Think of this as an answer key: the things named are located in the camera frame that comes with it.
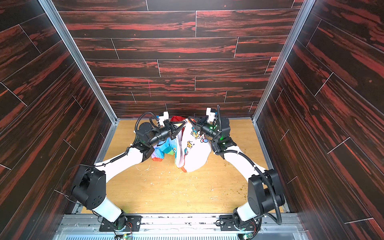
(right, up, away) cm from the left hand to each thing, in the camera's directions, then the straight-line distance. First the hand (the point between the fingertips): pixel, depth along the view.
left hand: (186, 124), depth 71 cm
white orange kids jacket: (+2, -15, +23) cm, 27 cm away
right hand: (+1, +5, +3) cm, 6 cm away
